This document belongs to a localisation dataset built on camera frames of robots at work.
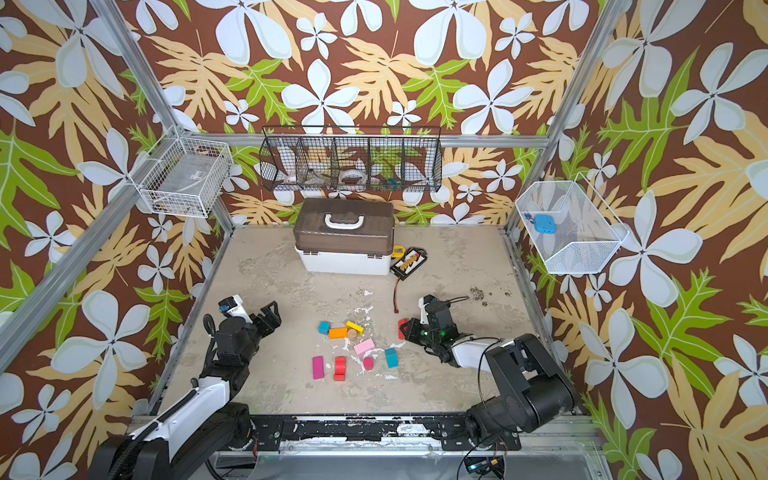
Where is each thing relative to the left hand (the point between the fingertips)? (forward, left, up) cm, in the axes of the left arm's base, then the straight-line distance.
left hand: (264, 304), depth 86 cm
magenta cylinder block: (-14, -31, -9) cm, 35 cm away
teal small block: (-3, -16, -10) cm, 19 cm away
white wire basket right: (+11, -89, +20) cm, 92 cm away
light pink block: (-9, -29, -10) cm, 32 cm away
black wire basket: (+44, -24, +20) cm, 54 cm away
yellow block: (-3, -26, -8) cm, 28 cm away
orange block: (-5, -21, -10) cm, 24 cm away
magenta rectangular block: (-15, -16, -11) cm, 24 cm away
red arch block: (-15, -23, -10) cm, 29 cm away
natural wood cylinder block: (-6, -26, -8) cm, 27 cm away
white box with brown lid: (+17, -23, +11) cm, 31 cm away
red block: (-1, -41, -10) cm, 42 cm away
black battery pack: (+23, -44, -9) cm, 50 cm away
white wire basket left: (+29, +24, +23) cm, 45 cm away
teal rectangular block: (-12, -38, -10) cm, 41 cm away
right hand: (-3, -40, -8) cm, 41 cm away
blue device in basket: (+18, -82, +16) cm, 86 cm away
